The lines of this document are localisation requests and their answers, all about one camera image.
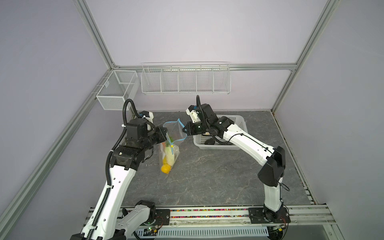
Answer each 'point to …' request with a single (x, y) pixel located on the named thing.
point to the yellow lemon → (166, 168)
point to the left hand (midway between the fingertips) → (167, 131)
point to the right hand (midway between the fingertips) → (182, 131)
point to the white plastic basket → (198, 140)
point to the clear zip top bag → (174, 133)
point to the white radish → (170, 156)
